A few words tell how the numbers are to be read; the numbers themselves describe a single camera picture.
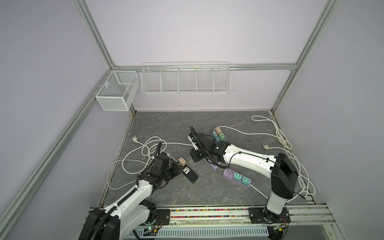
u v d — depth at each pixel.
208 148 0.62
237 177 0.80
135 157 0.96
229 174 0.85
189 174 0.85
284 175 0.45
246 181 0.79
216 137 1.01
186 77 1.01
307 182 0.86
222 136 0.97
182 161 0.85
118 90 0.99
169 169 0.74
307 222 0.75
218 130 1.00
